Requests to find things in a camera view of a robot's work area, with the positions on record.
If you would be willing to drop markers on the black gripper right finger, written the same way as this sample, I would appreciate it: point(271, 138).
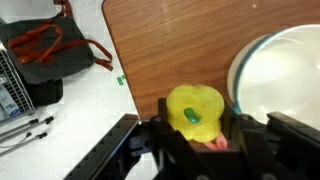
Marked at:
point(246, 143)

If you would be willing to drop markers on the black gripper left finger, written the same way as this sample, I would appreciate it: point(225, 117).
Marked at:
point(173, 150)

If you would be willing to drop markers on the yellow bell pepper toy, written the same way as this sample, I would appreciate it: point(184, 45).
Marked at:
point(200, 106)

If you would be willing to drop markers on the white pot teal stripe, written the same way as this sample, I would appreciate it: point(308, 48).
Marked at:
point(283, 76)

